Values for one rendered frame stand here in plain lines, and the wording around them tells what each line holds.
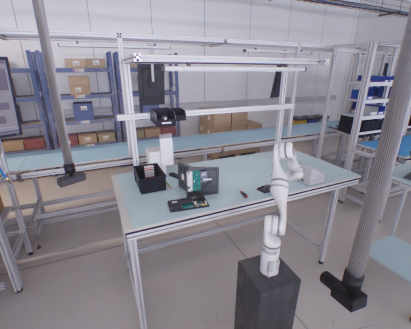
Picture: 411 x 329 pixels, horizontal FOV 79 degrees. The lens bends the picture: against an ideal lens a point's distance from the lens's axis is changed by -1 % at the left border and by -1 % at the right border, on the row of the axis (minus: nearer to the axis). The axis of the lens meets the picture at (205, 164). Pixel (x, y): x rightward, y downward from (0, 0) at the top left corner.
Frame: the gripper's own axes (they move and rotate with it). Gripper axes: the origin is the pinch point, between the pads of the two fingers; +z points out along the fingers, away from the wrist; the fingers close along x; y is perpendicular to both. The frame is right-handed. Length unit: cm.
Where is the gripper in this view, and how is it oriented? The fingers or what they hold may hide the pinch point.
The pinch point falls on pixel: (261, 189)
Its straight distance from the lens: 197.0
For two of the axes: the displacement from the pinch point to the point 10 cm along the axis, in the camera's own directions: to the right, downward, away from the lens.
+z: -4.6, 4.8, 7.5
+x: 7.6, -2.3, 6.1
